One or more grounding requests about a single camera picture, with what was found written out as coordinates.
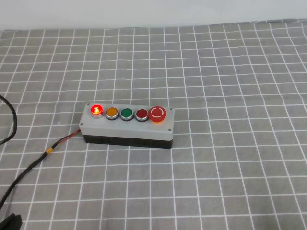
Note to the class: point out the grey button switch box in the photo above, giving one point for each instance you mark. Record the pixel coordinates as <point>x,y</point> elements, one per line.
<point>127,133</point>

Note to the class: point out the red emergency stop button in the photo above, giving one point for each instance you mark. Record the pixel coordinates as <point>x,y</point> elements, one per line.
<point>157,114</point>

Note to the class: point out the dark red push button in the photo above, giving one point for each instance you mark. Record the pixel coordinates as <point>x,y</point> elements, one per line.
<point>141,115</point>

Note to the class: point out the green push button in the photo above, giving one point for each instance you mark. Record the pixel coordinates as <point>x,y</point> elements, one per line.
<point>126,114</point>

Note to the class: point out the yellow push button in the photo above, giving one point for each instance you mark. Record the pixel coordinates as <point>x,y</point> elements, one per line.
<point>112,113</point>

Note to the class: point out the grey checked tablecloth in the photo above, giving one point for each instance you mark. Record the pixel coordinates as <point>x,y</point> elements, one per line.
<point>239,155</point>

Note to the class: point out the red indicator lamp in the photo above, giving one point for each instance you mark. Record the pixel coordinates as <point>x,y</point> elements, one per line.
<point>97,111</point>

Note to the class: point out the black object at bottom left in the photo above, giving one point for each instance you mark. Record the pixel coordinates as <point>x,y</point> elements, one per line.
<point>12,222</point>

